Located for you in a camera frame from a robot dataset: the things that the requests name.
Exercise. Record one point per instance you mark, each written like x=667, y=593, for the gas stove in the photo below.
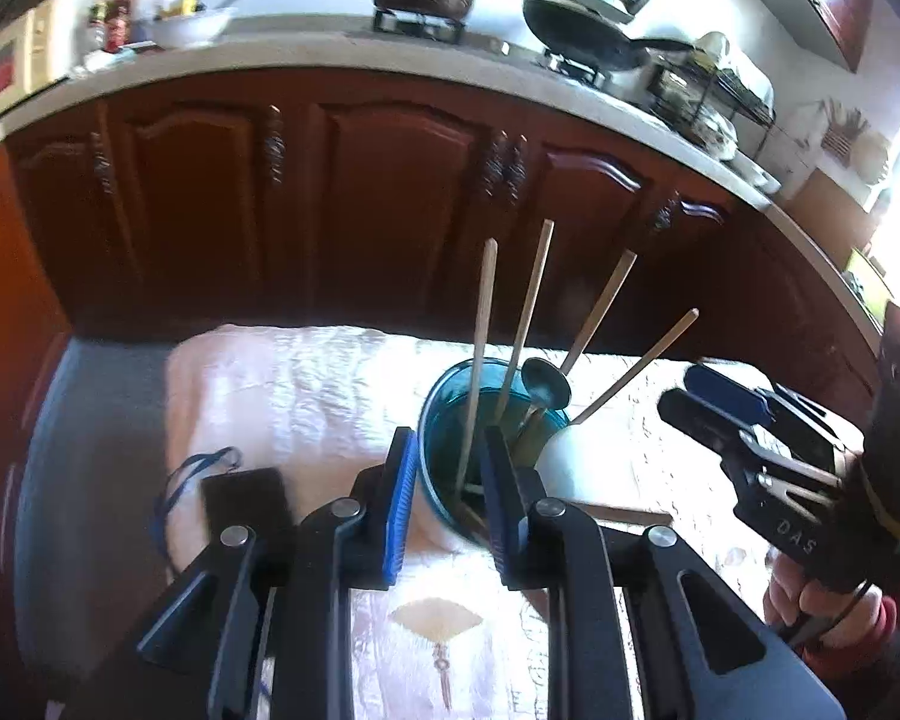
x=420, y=22

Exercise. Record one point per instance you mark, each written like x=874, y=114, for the small white bowl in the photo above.
x=754, y=174

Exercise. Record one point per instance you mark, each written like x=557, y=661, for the dark wooden base cabinets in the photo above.
x=390, y=187

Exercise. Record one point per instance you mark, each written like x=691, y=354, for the person's right forearm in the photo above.
x=889, y=626

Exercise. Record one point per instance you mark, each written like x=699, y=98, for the large white bowl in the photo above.
x=191, y=28

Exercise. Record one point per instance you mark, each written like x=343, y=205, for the brown board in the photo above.
x=825, y=210

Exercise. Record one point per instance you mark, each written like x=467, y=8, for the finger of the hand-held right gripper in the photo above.
x=720, y=390
x=690, y=416

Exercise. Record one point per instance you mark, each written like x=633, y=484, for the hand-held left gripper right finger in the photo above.
x=499, y=517

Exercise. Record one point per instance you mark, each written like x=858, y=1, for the quilted white tablecloth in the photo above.
x=307, y=390

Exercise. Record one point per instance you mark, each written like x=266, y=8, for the person's right hand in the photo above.
x=817, y=604

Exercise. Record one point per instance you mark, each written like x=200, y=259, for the green basin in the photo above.
x=866, y=270

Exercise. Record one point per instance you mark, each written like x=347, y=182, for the white microwave oven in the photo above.
x=22, y=60

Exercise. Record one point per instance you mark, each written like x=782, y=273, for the metal spoon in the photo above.
x=547, y=390

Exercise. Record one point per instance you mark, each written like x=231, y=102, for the wall utensil holder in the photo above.
x=844, y=135

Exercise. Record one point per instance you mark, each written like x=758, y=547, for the blue glass cup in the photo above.
x=446, y=427

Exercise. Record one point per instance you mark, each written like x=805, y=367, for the black wok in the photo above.
x=577, y=34

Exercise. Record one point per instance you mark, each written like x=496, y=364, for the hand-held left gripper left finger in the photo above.
x=397, y=510

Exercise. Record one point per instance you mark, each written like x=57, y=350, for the grey stone countertop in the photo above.
x=307, y=52

